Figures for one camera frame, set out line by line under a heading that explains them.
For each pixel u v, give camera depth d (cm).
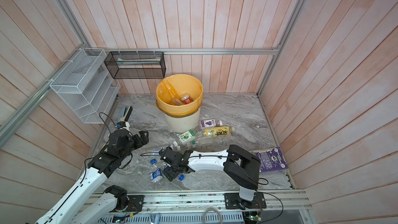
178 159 63
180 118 85
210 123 99
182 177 78
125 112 106
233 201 73
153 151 85
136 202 73
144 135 71
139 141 69
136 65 106
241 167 46
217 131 93
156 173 78
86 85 73
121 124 68
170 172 73
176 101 103
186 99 98
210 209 72
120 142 56
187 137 93
